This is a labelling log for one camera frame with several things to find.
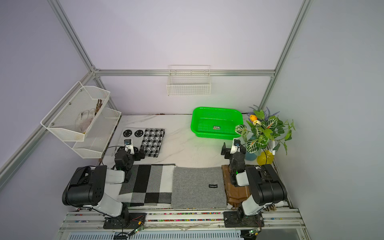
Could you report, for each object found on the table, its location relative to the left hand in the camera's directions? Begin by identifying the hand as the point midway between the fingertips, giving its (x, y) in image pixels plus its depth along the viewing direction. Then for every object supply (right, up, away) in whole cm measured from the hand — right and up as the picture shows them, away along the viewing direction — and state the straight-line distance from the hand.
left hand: (135, 148), depth 95 cm
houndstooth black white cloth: (+9, +4, +6) cm, 11 cm away
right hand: (+62, +2, -2) cm, 62 cm away
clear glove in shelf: (-20, +17, -17) cm, 32 cm away
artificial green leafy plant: (+71, +13, -26) cm, 77 cm away
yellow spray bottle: (+81, -4, -8) cm, 82 cm away
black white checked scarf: (+12, -20, -11) cm, 26 cm away
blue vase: (+66, -1, -23) cm, 70 cm away
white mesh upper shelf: (-27, +19, -16) cm, 37 cm away
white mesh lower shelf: (-23, +6, -2) cm, 24 cm away
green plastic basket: (+55, +17, +20) cm, 61 cm away
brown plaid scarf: (+60, -23, -16) cm, 67 cm away
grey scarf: (+40, -20, -15) cm, 47 cm away
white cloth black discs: (-3, +9, +9) cm, 13 cm away
